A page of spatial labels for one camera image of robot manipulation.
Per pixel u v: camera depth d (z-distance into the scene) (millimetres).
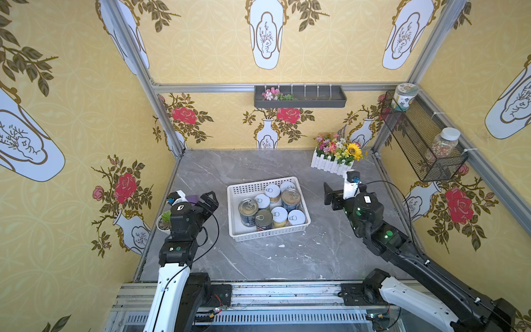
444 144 650
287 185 986
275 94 878
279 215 881
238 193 1000
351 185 602
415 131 895
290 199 902
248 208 857
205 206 678
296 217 878
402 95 841
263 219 823
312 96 923
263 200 932
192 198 673
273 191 972
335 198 640
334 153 991
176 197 663
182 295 593
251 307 729
